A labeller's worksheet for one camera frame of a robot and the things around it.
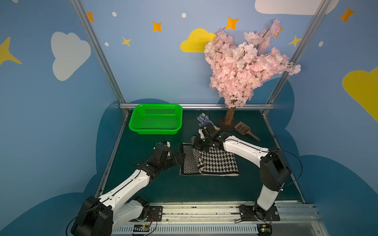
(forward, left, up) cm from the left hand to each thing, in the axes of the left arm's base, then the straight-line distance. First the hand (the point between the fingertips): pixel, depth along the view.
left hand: (180, 155), depth 84 cm
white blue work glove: (+37, -16, -9) cm, 41 cm away
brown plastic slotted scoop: (+29, -47, -12) cm, 56 cm away
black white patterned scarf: (+1, -20, -9) cm, 22 cm away
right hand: (+6, -6, +1) cm, 9 cm away
